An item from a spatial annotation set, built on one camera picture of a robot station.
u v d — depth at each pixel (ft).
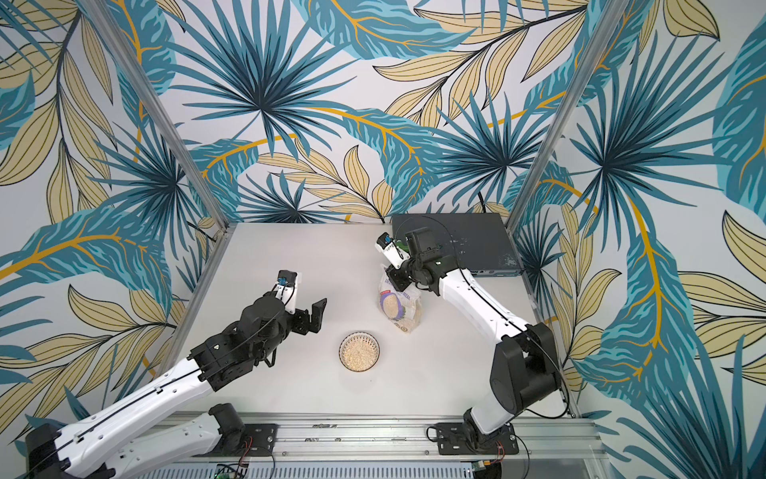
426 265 2.05
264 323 1.70
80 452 1.28
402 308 2.76
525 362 1.43
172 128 2.96
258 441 2.42
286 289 1.98
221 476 2.32
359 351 2.74
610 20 2.27
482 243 3.77
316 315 2.15
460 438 2.41
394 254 2.44
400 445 2.42
